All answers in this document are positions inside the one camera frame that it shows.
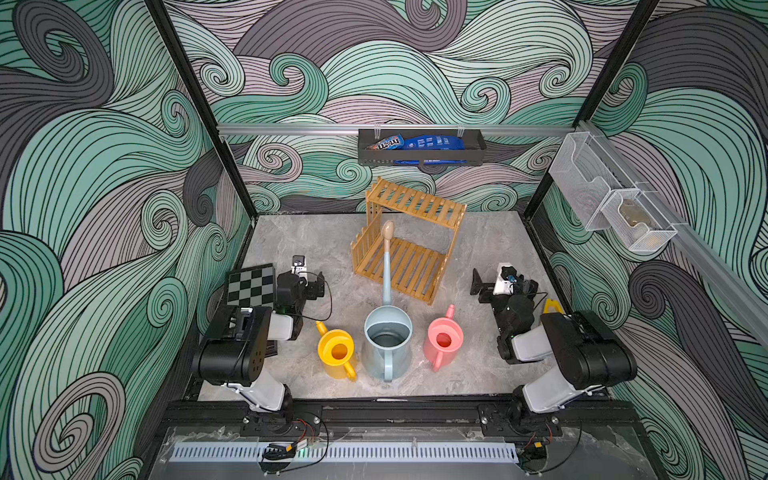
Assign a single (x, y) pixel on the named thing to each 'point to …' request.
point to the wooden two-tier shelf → (415, 271)
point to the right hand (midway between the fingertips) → (495, 271)
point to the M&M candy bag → (389, 143)
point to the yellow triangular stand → (552, 306)
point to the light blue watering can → (388, 331)
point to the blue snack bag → (433, 142)
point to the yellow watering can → (335, 348)
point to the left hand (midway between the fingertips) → (305, 269)
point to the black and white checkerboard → (253, 286)
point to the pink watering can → (443, 341)
